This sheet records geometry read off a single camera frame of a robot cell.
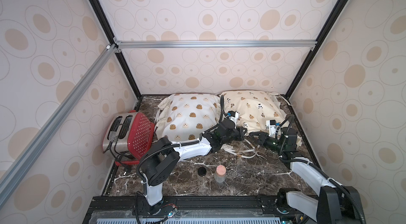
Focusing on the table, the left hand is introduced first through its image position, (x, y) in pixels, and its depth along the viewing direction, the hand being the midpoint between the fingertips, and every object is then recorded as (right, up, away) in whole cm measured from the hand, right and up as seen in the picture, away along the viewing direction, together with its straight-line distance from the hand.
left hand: (253, 131), depth 78 cm
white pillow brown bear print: (-36, +6, +17) cm, 41 cm away
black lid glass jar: (-26, -20, -4) cm, 33 cm away
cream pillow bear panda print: (+6, +11, +16) cm, 20 cm away
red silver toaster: (-62, -3, -1) cm, 62 cm away
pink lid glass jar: (-17, -19, -5) cm, 26 cm away
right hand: (+3, -3, +5) cm, 6 cm away
